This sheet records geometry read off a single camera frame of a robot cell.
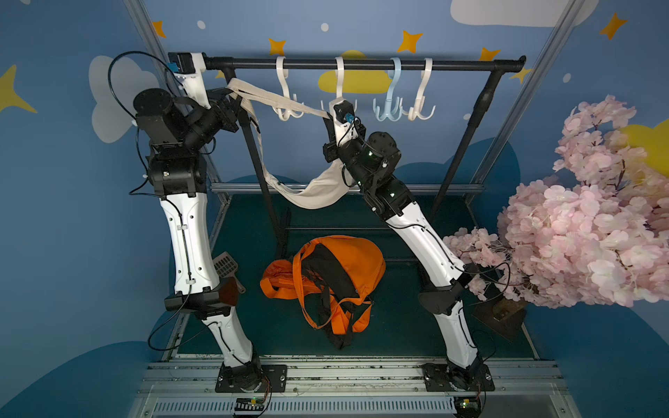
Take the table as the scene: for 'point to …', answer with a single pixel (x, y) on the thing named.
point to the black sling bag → (339, 295)
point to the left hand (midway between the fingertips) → (237, 82)
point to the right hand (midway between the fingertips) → (337, 112)
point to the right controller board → (467, 407)
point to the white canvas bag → (326, 192)
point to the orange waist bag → (278, 280)
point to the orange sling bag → (365, 264)
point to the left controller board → (249, 406)
